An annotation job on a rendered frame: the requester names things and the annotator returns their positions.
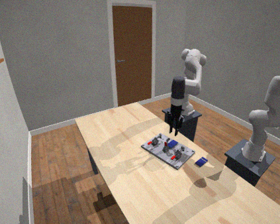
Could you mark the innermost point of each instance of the blue flat plate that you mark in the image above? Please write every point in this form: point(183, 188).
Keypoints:
point(172, 143)

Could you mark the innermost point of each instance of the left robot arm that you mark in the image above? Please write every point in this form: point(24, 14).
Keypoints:
point(253, 150)

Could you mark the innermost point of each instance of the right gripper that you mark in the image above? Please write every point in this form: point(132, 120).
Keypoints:
point(175, 113)

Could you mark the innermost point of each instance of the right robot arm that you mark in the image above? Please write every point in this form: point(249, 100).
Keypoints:
point(183, 86)

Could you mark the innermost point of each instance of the blue rectangular block with grey slot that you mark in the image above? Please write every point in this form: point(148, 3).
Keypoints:
point(201, 161)

